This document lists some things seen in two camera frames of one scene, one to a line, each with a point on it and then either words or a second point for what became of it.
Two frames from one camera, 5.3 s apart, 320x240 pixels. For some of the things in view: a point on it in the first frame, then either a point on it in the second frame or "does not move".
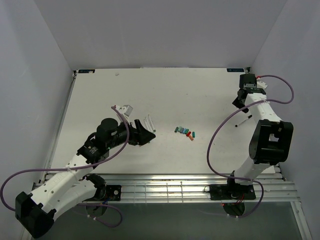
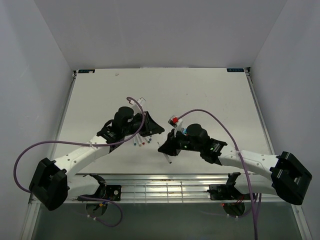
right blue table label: [235, 70] does not move
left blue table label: [92, 71] does not move
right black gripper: [237, 103] -> [170, 146]
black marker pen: [250, 116] -> [165, 155]
